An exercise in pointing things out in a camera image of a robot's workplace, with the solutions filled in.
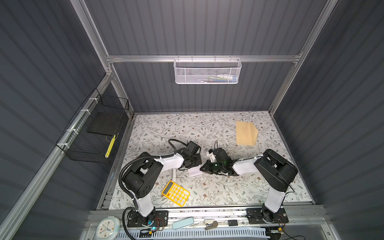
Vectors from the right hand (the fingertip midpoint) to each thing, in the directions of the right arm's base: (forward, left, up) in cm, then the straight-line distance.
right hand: (201, 171), depth 90 cm
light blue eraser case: (-27, +9, +3) cm, 29 cm away
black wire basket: (+5, +54, +31) cm, 63 cm away
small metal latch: (-28, -4, +1) cm, 29 cm away
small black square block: (-26, -15, 0) cm, 30 cm away
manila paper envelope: (+29, -34, -1) cm, 45 cm away
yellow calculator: (-13, +14, +2) cm, 19 cm away
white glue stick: (-3, +16, +2) cm, 16 cm away
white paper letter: (-1, +4, +2) cm, 4 cm away
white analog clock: (-29, +44, +4) cm, 53 cm away
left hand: (+6, 0, 0) cm, 6 cm away
